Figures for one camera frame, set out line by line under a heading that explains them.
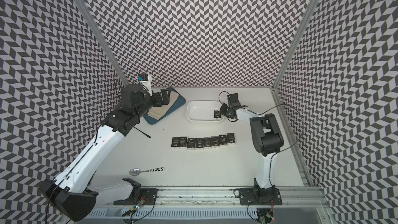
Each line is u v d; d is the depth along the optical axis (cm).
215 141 89
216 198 75
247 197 73
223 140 89
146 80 60
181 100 108
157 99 62
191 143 89
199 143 89
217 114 101
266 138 52
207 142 89
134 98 51
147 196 73
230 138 91
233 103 81
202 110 103
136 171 78
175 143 89
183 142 89
